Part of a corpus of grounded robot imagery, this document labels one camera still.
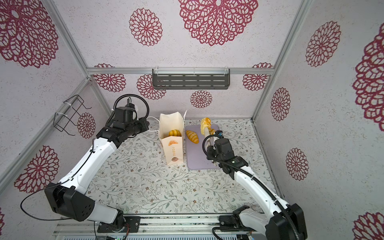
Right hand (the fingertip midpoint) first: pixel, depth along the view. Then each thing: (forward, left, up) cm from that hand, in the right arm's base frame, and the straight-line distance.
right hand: (209, 145), depth 81 cm
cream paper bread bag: (+1, +21, +6) cm, 21 cm away
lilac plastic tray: (+5, +7, -21) cm, 23 cm away
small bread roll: (+15, +2, +2) cm, 16 cm away
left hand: (+6, +32, +9) cm, 34 cm away
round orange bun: (+15, +22, -7) cm, 27 cm away
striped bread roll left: (+19, +10, -16) cm, 27 cm away
